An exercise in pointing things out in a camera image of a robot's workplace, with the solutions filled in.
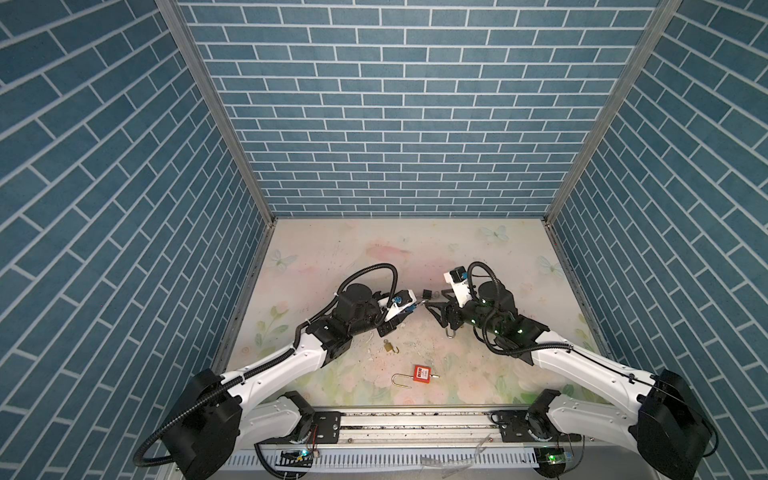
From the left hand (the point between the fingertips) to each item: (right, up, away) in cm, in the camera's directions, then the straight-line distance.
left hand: (407, 304), depth 78 cm
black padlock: (+7, -1, +21) cm, 22 cm away
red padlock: (+4, -20, +2) cm, 20 cm away
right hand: (+7, +2, +1) cm, 7 cm away
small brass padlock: (-5, -15, +9) cm, 18 cm away
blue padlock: (-2, +4, -14) cm, 14 cm away
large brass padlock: (+14, -12, +12) cm, 22 cm away
